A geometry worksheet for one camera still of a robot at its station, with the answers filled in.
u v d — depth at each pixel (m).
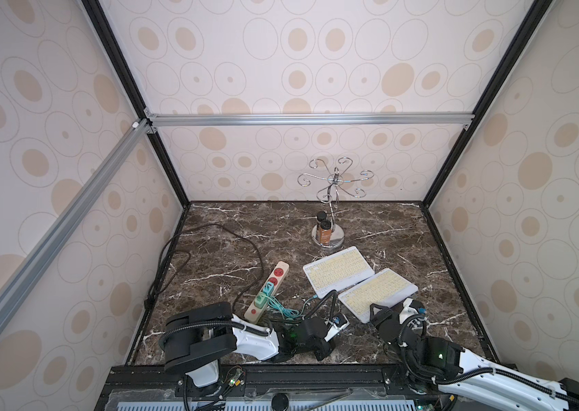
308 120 1.58
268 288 0.85
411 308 0.71
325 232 0.97
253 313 0.85
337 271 0.97
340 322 0.70
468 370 0.53
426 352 0.59
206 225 1.13
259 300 0.82
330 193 0.92
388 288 0.90
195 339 0.46
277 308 0.87
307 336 0.61
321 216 1.00
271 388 0.73
